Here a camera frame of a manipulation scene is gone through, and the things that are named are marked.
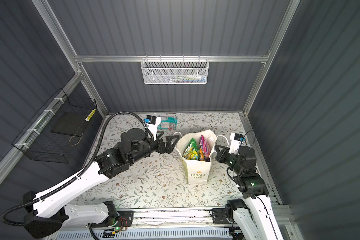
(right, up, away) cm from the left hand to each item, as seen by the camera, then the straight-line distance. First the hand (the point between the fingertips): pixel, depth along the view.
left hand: (171, 133), depth 63 cm
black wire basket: (-60, -1, +9) cm, 60 cm away
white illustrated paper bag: (+12, -19, +10) cm, 24 cm away
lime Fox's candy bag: (+9, -11, +16) cm, 21 cm away
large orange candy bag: (+14, -12, +15) cm, 24 cm away
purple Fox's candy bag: (+16, -8, +12) cm, 22 cm away
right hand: (+22, -7, +8) cm, 24 cm away
